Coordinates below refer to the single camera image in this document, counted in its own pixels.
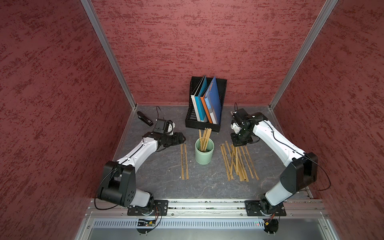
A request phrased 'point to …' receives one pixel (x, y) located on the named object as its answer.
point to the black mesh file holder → (191, 120)
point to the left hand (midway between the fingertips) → (180, 142)
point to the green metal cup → (204, 157)
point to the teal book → (200, 101)
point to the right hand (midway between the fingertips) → (236, 146)
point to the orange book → (203, 101)
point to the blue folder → (213, 91)
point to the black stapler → (144, 118)
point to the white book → (194, 100)
